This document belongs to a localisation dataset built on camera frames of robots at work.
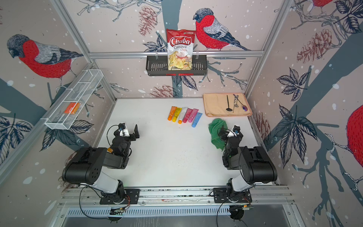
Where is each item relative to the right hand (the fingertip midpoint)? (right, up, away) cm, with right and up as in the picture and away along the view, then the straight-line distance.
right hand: (230, 125), depth 90 cm
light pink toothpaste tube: (-23, +6, +17) cm, 30 cm away
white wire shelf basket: (-92, +16, -12) cm, 95 cm away
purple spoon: (+20, +12, +24) cm, 33 cm away
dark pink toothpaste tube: (-28, +6, +17) cm, 33 cm away
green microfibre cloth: (-9, -2, +9) cm, 13 cm away
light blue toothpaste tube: (-21, +3, +16) cm, 26 cm away
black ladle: (+6, +11, +23) cm, 26 cm away
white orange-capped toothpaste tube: (-31, +8, +21) cm, 38 cm away
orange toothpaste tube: (-40, +8, +20) cm, 46 cm away
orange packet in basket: (-89, +13, -17) cm, 92 cm away
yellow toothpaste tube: (-36, +7, +18) cm, 41 cm away
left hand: (-65, +2, -1) cm, 65 cm away
